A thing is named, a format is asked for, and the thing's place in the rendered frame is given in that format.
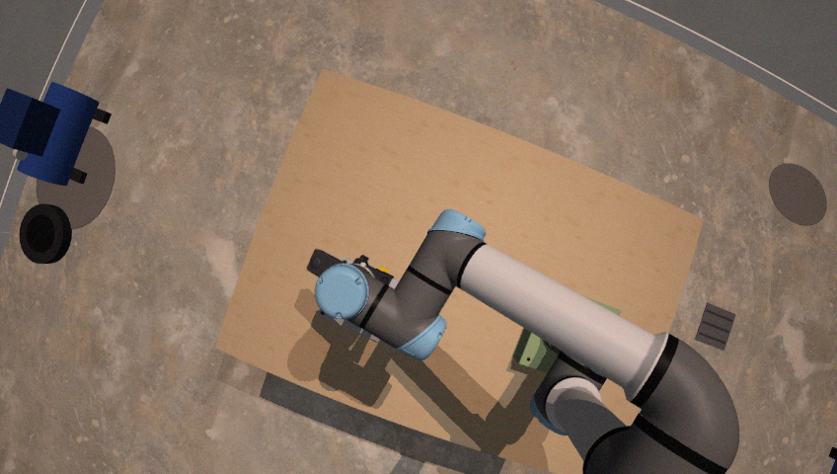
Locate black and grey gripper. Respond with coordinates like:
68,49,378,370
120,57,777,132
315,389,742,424
353,255,393,285

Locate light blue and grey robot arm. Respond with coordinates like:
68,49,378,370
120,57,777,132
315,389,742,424
307,209,739,474

